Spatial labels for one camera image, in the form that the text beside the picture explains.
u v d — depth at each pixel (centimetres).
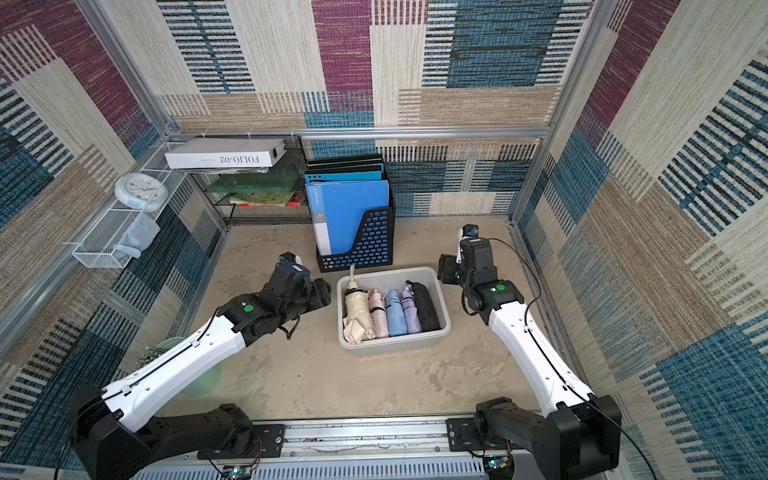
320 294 70
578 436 38
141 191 76
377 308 87
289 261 70
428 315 85
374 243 97
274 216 123
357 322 74
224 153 78
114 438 37
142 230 70
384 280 92
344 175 94
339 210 90
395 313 85
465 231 70
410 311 86
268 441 73
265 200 99
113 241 70
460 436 73
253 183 99
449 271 72
